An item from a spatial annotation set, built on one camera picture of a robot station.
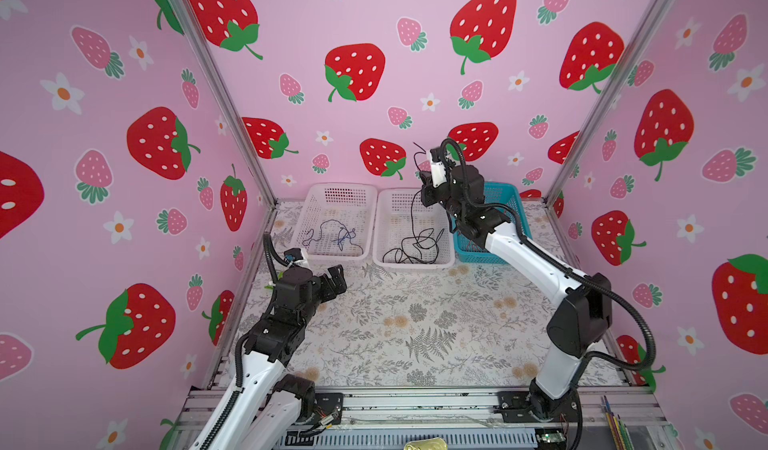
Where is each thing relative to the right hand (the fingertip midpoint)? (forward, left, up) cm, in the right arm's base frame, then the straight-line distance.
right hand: (420, 171), depth 79 cm
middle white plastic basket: (+7, +3, -35) cm, 36 cm away
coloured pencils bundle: (-47, -52, -36) cm, 79 cm away
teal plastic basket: (+26, -29, -29) cm, 48 cm away
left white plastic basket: (+8, +31, -32) cm, 46 cm away
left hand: (-25, +22, -15) cm, 36 cm away
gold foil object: (-56, -9, -32) cm, 65 cm away
